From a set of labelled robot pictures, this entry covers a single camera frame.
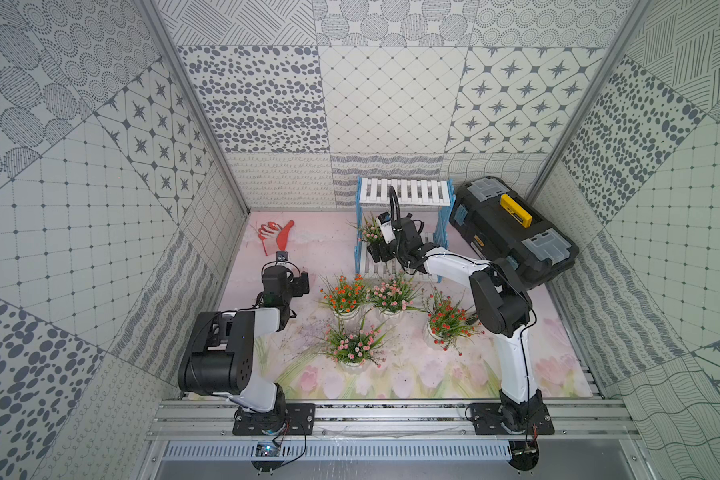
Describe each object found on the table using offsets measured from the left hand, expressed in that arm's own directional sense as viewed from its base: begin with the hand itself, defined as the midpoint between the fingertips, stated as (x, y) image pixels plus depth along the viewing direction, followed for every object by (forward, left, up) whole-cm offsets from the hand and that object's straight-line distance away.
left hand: (298, 272), depth 95 cm
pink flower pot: (-11, -30, +7) cm, 33 cm away
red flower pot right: (-19, -44, +7) cm, 48 cm away
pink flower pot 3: (+9, -24, +10) cm, 27 cm away
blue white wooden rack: (+2, -30, +24) cm, 39 cm away
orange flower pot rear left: (-12, -17, +6) cm, 22 cm away
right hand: (+12, -27, +1) cm, 30 cm away
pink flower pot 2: (-27, -21, +7) cm, 34 cm away
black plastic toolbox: (+14, -65, +9) cm, 67 cm away
